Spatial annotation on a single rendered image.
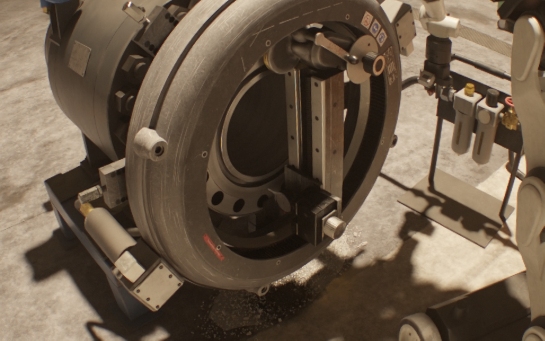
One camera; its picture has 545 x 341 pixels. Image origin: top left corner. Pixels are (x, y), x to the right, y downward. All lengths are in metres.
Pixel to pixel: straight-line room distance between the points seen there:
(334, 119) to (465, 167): 1.21
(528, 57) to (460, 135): 0.81
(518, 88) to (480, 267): 0.82
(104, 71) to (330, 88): 0.53
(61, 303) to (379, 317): 1.02
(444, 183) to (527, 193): 1.02
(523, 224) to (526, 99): 0.27
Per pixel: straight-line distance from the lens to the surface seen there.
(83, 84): 1.29
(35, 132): 2.71
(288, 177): 1.16
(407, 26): 1.29
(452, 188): 2.01
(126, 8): 0.84
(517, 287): 1.41
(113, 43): 1.19
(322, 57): 0.99
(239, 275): 1.08
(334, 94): 1.02
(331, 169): 1.11
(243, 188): 1.15
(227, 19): 0.82
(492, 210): 1.95
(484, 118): 1.66
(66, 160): 2.35
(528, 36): 1.00
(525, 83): 1.03
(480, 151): 1.74
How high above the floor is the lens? 1.16
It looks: 33 degrees down
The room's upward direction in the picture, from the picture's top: 1 degrees counter-clockwise
